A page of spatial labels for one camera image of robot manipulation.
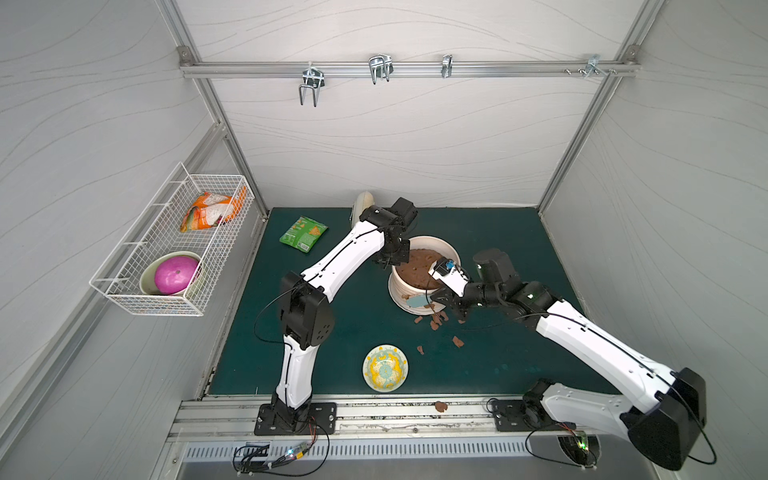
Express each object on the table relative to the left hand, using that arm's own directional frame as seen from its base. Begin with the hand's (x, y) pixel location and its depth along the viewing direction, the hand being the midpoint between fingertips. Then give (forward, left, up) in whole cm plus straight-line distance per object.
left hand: (400, 261), depth 85 cm
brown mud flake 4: (-19, -6, -16) cm, 26 cm away
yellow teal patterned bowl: (-25, +4, -15) cm, 30 cm away
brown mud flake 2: (-11, -6, -15) cm, 20 cm away
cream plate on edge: (+21, +12, +4) cm, 25 cm away
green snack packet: (+22, +36, -14) cm, 45 cm away
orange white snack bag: (+1, +46, +19) cm, 50 cm away
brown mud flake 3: (-17, -17, -16) cm, 29 cm away
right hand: (-11, -9, +4) cm, 15 cm away
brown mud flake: (-11, -11, -16) cm, 23 cm away
